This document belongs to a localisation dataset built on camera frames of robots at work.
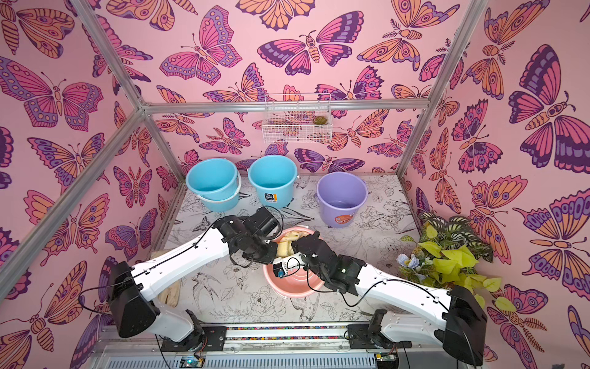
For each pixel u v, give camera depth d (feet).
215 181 3.47
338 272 1.80
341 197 3.51
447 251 2.10
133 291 1.35
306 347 2.39
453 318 1.30
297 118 3.14
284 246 2.38
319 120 3.03
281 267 2.09
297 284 2.74
